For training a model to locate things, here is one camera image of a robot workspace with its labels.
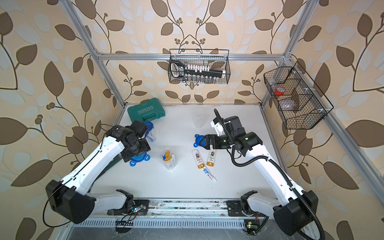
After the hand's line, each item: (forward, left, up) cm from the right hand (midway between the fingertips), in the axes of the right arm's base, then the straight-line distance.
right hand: (206, 143), depth 74 cm
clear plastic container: (-3, +19, -18) cm, 26 cm away
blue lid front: (-4, +34, -5) cm, 35 cm away
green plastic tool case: (+39, +42, -16) cm, 59 cm away
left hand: (-1, +34, -4) cm, 34 cm away
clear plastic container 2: (+29, +3, -14) cm, 33 cm away
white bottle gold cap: (0, +21, -11) cm, 24 cm away
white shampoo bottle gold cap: (+1, -3, -20) cm, 20 cm away
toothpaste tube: (-8, -1, -20) cm, 22 cm away
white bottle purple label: (+2, +5, -20) cm, 20 cm away
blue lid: (+17, +4, -23) cm, 29 cm away
